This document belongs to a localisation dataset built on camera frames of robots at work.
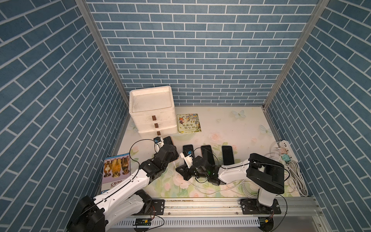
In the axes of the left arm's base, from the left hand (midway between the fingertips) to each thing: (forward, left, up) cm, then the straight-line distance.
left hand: (176, 149), depth 83 cm
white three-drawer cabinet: (+20, +14, +13) cm, 28 cm away
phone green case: (-5, -7, +8) cm, 12 cm away
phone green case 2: (+1, -33, -10) cm, 34 cm away
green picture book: (+28, -7, -10) cm, 30 cm away
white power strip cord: (-14, -70, -10) cm, 72 cm away
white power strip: (+9, -73, -8) cm, 74 cm away
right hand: (-11, -1, -4) cm, 12 cm away
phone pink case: (+5, +5, +2) cm, 7 cm away
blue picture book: (-8, +36, -11) cm, 39 cm away
